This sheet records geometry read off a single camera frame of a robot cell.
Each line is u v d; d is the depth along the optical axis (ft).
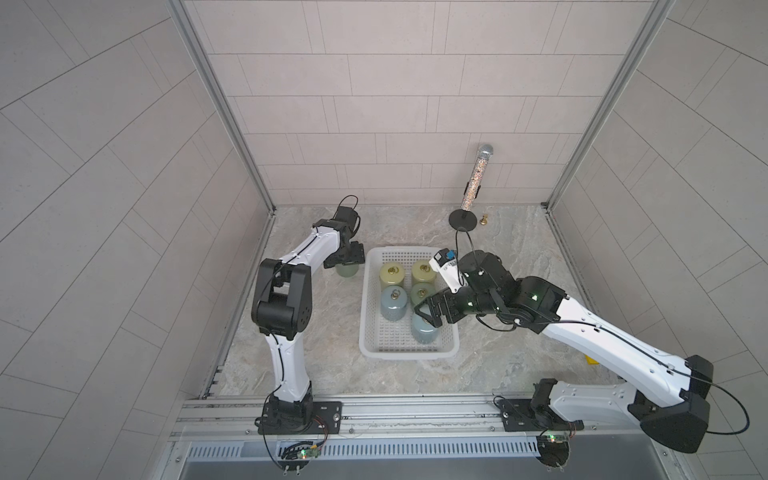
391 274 2.85
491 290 1.61
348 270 3.05
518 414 2.31
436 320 1.91
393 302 2.71
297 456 2.11
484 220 3.67
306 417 2.08
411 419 2.37
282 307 1.67
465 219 3.66
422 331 2.56
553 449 2.23
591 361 1.45
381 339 2.71
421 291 2.75
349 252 2.73
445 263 1.96
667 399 1.27
